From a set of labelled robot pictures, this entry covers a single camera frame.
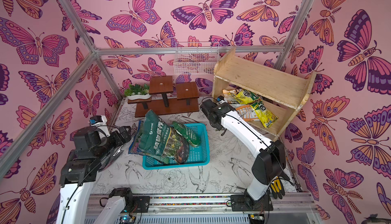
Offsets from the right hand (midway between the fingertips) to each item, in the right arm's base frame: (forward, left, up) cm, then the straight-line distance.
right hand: (232, 117), depth 79 cm
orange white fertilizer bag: (0, -7, +4) cm, 8 cm away
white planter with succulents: (+20, +57, -2) cm, 60 cm away
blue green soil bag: (-16, +48, -5) cm, 51 cm away
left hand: (-11, +51, +6) cm, 53 cm away
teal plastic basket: (-11, +17, -23) cm, 31 cm away
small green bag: (-5, +21, -14) cm, 26 cm away
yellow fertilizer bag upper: (+10, -5, +5) cm, 13 cm away
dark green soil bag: (-14, +36, -2) cm, 38 cm away
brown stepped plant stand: (+26, +43, -16) cm, 53 cm away
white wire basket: (+37, +19, +11) cm, 43 cm away
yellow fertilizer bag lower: (-1, -17, +2) cm, 17 cm away
